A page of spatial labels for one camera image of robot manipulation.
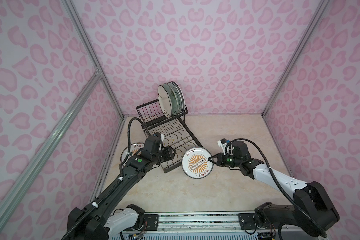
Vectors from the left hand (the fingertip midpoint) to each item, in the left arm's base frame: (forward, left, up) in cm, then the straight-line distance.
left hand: (174, 151), depth 78 cm
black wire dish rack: (+29, +4, -17) cm, 33 cm away
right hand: (-2, -19, -6) cm, 20 cm away
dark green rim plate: (+25, -4, +16) cm, 30 cm away
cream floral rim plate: (+28, +7, +10) cm, 31 cm away
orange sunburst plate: (-3, -11, -7) cm, 13 cm away
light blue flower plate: (+23, +1, +13) cm, 26 cm away
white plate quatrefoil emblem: (+24, -3, +16) cm, 29 cm away
